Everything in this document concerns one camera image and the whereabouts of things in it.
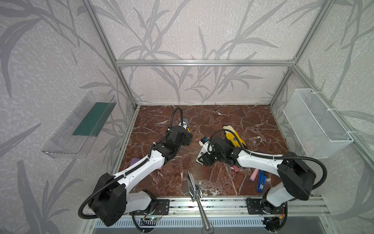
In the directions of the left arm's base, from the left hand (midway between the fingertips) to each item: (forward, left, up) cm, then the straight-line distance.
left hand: (184, 125), depth 84 cm
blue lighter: (-26, -43, -14) cm, 53 cm away
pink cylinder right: (-22, -41, -17) cm, 50 cm away
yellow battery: (+10, -2, -19) cm, 22 cm away
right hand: (-12, -10, -11) cm, 19 cm away
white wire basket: (-14, -61, +16) cm, 65 cm away
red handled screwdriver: (-19, -31, -18) cm, 41 cm away
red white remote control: (-16, -9, -8) cm, 20 cm away
